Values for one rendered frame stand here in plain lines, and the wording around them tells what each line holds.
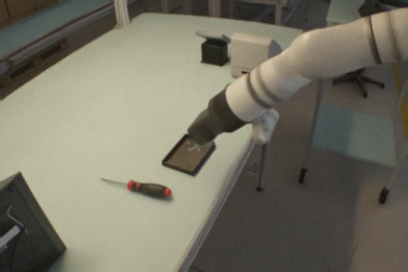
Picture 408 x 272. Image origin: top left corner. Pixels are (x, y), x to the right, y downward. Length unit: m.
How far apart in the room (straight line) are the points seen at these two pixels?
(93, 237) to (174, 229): 0.16
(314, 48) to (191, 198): 0.38
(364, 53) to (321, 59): 0.06
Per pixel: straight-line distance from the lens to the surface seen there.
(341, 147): 1.94
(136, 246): 0.59
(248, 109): 0.52
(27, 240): 0.58
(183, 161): 0.72
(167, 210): 0.63
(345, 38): 0.43
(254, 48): 0.96
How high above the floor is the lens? 1.49
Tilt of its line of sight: 39 degrees down
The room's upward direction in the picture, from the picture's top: 3 degrees counter-clockwise
